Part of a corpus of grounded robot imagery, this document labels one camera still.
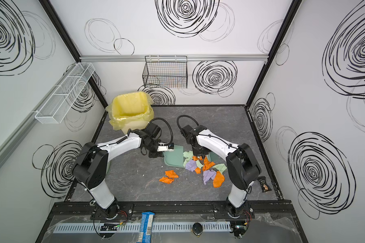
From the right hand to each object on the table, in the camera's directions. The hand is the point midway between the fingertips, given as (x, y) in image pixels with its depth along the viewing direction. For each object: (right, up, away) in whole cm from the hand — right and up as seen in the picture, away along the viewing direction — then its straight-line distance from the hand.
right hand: (201, 154), depth 86 cm
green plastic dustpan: (-16, -3, +5) cm, 17 cm away
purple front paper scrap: (+3, -11, -2) cm, 12 cm away
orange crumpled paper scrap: (-2, -9, +1) cm, 9 cm away
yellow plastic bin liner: (-47, +26, +12) cm, 55 cm away
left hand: (-22, +1, +5) cm, 23 cm away
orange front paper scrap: (-17, -11, -2) cm, 20 cm away
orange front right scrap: (+9, -13, -3) cm, 17 cm away
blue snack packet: (-27, -30, -19) cm, 45 cm away
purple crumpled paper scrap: (-6, -7, +1) cm, 9 cm away
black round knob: (-4, -24, -25) cm, 35 cm away
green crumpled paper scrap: (-7, -2, +7) cm, 10 cm away
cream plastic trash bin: (-38, +17, -3) cm, 42 cm away
